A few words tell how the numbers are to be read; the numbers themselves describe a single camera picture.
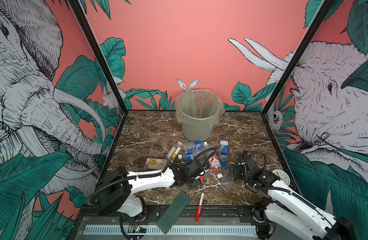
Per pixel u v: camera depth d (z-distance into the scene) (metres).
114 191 0.42
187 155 0.90
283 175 0.84
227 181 0.85
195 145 0.94
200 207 0.75
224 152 0.91
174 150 0.94
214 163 0.86
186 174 0.61
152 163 0.86
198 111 1.07
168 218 0.73
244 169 0.61
